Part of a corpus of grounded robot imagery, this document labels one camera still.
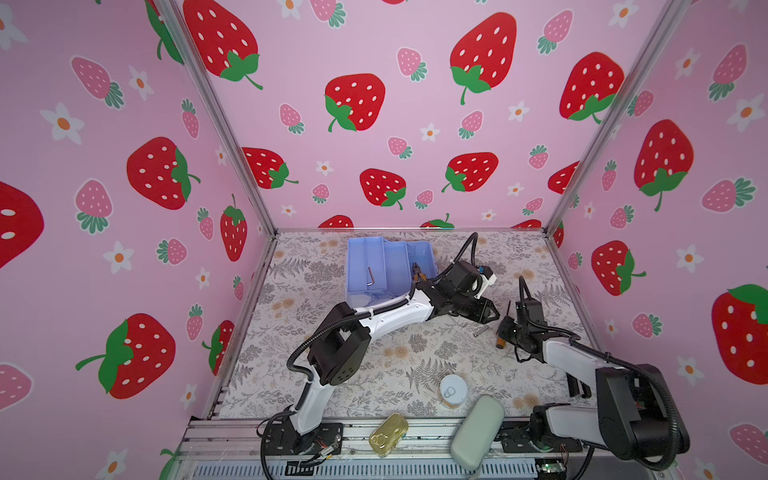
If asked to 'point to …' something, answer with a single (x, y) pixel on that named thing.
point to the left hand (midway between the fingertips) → (500, 316)
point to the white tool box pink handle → (380, 271)
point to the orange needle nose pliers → (417, 275)
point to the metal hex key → (371, 276)
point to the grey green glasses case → (479, 423)
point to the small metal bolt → (481, 331)
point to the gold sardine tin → (386, 436)
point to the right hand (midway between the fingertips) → (502, 325)
